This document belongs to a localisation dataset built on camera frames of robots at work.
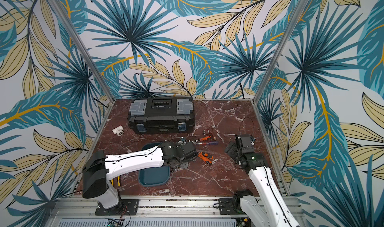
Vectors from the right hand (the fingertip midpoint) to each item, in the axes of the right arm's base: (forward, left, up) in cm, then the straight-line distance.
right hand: (232, 151), depth 79 cm
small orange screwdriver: (+15, +12, -11) cm, 22 cm away
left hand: (-5, +27, -3) cm, 28 cm away
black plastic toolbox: (+21, +39, +5) cm, 45 cm away
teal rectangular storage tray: (-8, +43, -13) cm, 46 cm away
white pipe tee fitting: (+21, +69, -8) cm, 73 cm away
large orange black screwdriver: (+1, +13, -10) cm, 17 cm away
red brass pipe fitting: (+19, +11, -9) cm, 24 cm away
